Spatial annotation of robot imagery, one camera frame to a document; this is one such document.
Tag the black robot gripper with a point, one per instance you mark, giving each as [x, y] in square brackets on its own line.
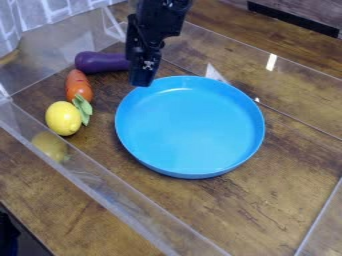
[155, 21]

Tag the blue round plastic tray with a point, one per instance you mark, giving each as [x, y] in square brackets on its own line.
[190, 127]

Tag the orange toy carrot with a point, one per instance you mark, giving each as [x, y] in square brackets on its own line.
[79, 93]

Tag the purple toy eggplant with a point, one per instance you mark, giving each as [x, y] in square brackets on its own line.
[96, 62]

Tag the yellow toy lemon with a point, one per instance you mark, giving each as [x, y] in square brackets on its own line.
[63, 118]

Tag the clear acrylic enclosure wall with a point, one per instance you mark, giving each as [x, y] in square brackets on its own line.
[99, 205]

